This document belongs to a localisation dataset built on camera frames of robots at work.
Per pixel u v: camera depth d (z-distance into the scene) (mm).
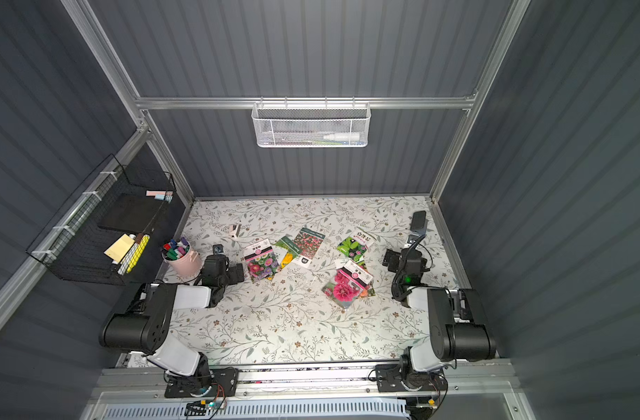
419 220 1114
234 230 1073
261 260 991
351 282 934
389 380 732
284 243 1049
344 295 892
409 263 708
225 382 724
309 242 1051
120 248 703
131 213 757
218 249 857
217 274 754
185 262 893
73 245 657
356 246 1039
